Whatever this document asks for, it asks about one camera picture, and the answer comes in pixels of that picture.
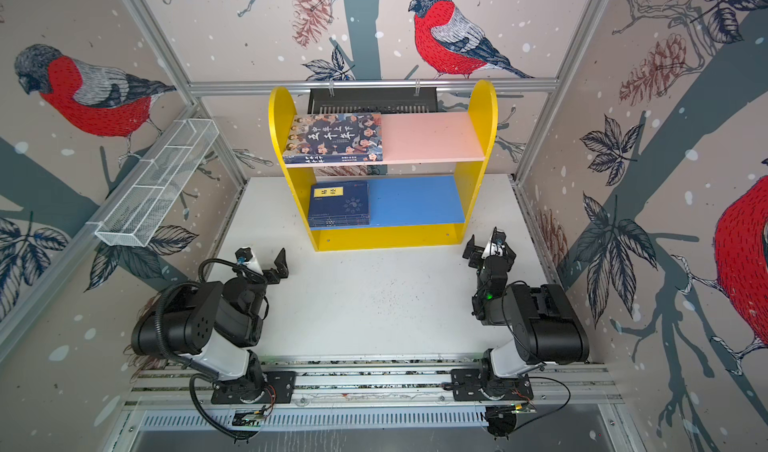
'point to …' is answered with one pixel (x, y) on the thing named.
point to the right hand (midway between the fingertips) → (488, 241)
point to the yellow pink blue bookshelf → (426, 211)
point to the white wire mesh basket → (159, 186)
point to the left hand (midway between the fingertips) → (266, 250)
